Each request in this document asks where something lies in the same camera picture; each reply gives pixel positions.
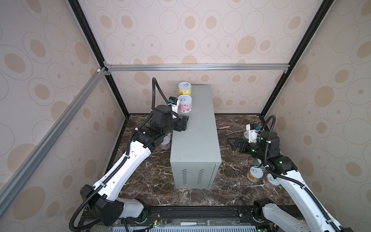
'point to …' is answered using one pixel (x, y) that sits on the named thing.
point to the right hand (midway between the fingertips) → (234, 140)
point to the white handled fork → (208, 223)
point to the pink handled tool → (224, 127)
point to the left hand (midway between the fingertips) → (185, 114)
